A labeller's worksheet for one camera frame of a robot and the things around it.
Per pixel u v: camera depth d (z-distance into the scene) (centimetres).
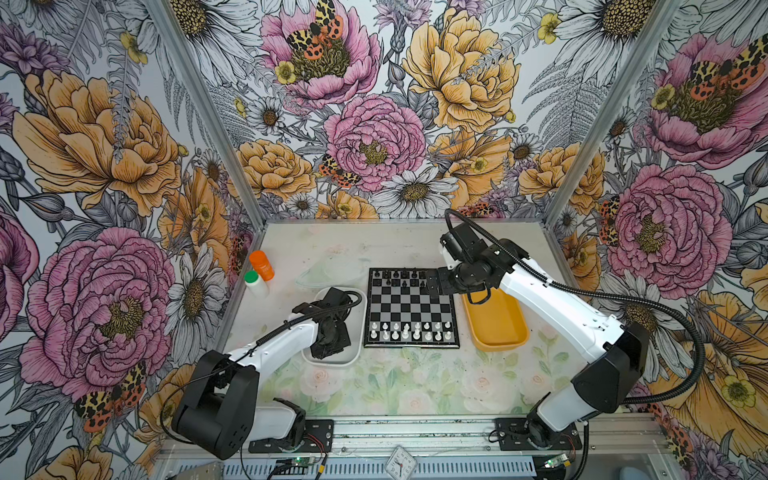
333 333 73
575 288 108
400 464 69
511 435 74
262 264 99
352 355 82
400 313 94
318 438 73
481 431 77
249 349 48
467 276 64
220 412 42
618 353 42
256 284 94
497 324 93
